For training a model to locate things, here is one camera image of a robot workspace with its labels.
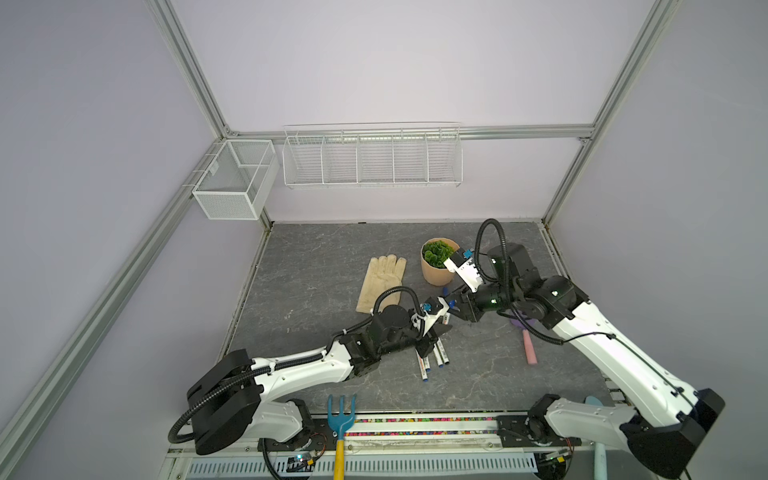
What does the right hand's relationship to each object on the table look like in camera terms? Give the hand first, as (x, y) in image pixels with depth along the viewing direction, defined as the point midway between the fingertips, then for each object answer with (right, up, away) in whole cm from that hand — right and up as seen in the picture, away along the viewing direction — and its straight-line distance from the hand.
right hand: (443, 305), depth 69 cm
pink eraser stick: (+28, -16, +17) cm, 36 cm away
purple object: (+12, -1, -14) cm, 19 cm away
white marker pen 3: (+1, -18, +18) cm, 25 cm away
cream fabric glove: (-16, +4, +36) cm, 40 cm away
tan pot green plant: (+1, +11, +27) cm, 29 cm away
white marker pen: (+1, -3, 0) cm, 3 cm away
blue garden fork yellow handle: (-25, -31, +6) cm, 41 cm away
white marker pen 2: (-4, -20, +16) cm, 26 cm away
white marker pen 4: (+3, -17, +18) cm, 25 cm away
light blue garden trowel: (+37, -35, 0) cm, 51 cm away
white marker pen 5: (-2, -20, +16) cm, 26 cm away
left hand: (+2, -7, +4) cm, 8 cm away
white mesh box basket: (-63, +34, +28) cm, 78 cm away
